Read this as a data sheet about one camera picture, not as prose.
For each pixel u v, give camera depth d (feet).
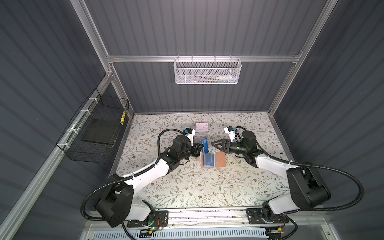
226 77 2.92
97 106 2.59
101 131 2.42
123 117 2.72
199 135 3.51
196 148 2.33
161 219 2.37
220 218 2.47
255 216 2.40
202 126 3.26
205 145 2.75
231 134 2.59
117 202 1.36
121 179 1.47
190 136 2.43
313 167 1.46
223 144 2.42
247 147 2.27
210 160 3.05
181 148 2.09
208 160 3.00
